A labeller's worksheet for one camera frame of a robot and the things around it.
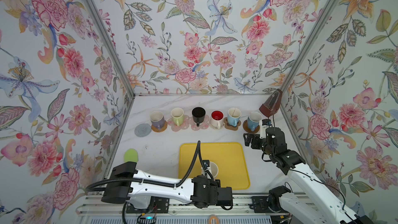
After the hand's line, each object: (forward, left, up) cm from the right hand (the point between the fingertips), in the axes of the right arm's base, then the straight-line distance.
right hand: (251, 134), depth 81 cm
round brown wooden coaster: (+16, -2, -15) cm, 22 cm away
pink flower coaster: (+15, +25, -15) cm, 33 cm away
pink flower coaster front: (+15, +38, -15) cm, 43 cm away
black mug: (+18, +29, -6) cm, 34 cm away
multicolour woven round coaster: (+16, +12, -15) cm, 25 cm away
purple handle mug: (+14, +55, -9) cm, 57 cm away
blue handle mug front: (+19, +6, -8) cm, 21 cm away
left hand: (-27, +19, -7) cm, 34 cm away
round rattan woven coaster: (+10, +52, -13) cm, 54 cm away
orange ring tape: (-35, +20, -17) cm, 43 cm away
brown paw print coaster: (+15, +8, -16) cm, 23 cm away
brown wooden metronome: (+28, -20, -6) cm, 34 cm away
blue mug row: (+13, -4, -4) cm, 14 cm away
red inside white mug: (+18, +17, -11) cm, 27 cm away
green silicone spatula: (-7, +67, -15) cm, 69 cm away
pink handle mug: (-15, +20, -14) cm, 28 cm away
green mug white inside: (+16, +42, -6) cm, 45 cm away
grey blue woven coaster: (+9, +64, -14) cm, 67 cm away
